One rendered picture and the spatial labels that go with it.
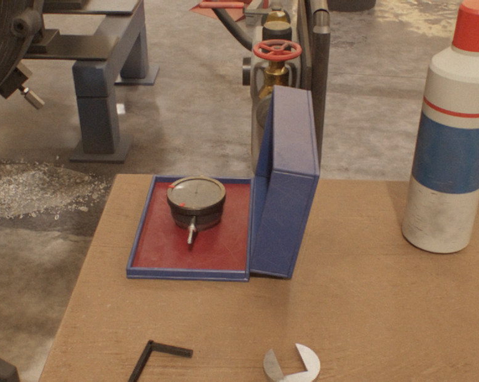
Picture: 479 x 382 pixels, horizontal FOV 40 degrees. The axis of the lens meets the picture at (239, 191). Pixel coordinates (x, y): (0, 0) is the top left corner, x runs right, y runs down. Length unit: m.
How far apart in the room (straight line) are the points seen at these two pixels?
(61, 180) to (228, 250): 1.08
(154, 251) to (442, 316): 0.26
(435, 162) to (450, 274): 0.11
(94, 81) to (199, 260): 1.09
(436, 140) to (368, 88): 1.55
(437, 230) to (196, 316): 0.23
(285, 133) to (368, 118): 1.37
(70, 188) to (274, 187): 1.14
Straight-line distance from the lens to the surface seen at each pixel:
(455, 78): 0.57
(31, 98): 1.48
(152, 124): 1.90
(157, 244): 0.64
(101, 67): 1.64
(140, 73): 2.16
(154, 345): 0.54
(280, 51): 1.00
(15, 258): 1.45
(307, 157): 0.55
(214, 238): 0.64
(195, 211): 0.63
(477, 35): 0.57
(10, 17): 1.28
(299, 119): 0.61
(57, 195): 1.62
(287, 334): 0.55
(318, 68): 0.96
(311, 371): 0.52
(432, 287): 0.62
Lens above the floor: 0.86
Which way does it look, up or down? 33 degrees down
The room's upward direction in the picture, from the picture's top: straight up
